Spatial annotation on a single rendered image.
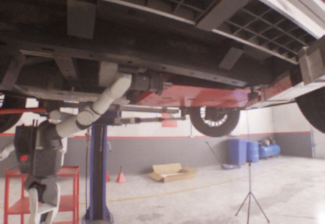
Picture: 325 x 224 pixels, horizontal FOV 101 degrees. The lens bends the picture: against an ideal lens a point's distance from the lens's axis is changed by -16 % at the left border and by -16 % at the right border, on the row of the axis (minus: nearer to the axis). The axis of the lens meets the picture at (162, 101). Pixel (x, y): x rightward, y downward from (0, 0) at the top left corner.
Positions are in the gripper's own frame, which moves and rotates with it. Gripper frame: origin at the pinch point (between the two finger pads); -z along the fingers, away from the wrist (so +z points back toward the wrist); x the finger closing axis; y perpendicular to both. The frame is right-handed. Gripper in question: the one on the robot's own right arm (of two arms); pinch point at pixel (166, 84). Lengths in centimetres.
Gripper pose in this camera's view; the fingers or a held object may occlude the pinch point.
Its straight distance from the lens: 85.1
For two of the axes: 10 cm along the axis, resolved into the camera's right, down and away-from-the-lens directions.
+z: -9.2, -0.7, -3.9
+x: 0.0, 9.8, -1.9
